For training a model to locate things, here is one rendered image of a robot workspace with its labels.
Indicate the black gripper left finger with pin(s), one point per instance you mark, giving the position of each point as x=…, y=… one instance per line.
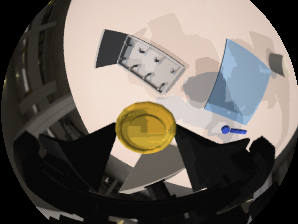
x=86, y=156

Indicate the yellow round plate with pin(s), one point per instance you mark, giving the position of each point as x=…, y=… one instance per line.
x=145, y=127

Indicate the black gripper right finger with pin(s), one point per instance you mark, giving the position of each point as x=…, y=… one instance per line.
x=203, y=157

